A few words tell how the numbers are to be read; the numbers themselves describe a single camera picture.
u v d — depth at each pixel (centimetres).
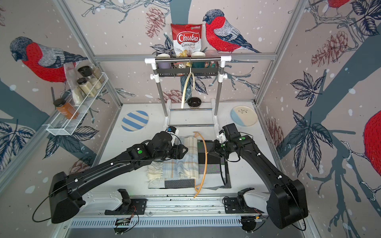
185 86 66
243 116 113
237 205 72
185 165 81
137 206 73
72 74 73
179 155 66
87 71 78
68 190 40
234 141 58
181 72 83
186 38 78
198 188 78
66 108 67
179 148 65
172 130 67
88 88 77
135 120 111
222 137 76
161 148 56
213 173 83
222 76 80
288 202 39
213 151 70
